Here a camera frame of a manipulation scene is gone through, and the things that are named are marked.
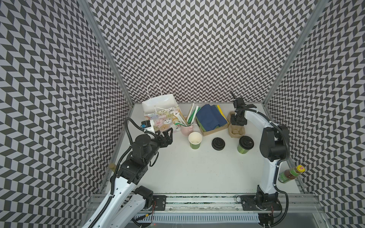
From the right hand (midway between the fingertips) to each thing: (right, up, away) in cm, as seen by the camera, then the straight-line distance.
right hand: (237, 124), depth 98 cm
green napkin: (-23, -5, -1) cm, 23 cm away
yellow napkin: (-8, +8, +10) cm, 15 cm away
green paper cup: (-2, -15, -13) cm, 20 cm away
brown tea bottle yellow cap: (+19, -24, -26) cm, 40 cm away
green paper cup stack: (-30, -9, -7) cm, 32 cm away
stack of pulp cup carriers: (-2, -5, -1) cm, 5 cm away
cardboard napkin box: (-22, -6, -1) cm, 23 cm away
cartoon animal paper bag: (-48, +9, -18) cm, 52 cm away
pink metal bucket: (-35, -5, -2) cm, 36 cm away
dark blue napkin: (-18, +5, +2) cm, 19 cm away
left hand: (-45, -2, -27) cm, 52 cm away
